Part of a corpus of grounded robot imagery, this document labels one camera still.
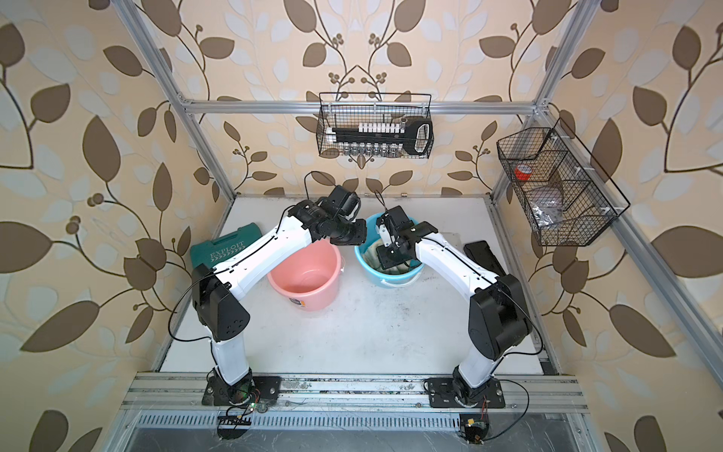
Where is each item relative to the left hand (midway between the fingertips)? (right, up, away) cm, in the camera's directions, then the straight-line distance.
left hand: (364, 233), depth 80 cm
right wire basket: (+54, +9, -7) cm, 55 cm away
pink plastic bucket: (-19, -17, +15) cm, 29 cm away
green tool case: (-53, -6, +19) cm, 57 cm away
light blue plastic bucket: (+5, -12, -7) cm, 15 cm away
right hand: (+7, -8, +7) cm, 13 cm away
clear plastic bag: (+49, +7, -7) cm, 50 cm away
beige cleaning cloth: (+2, -8, +5) cm, 10 cm away
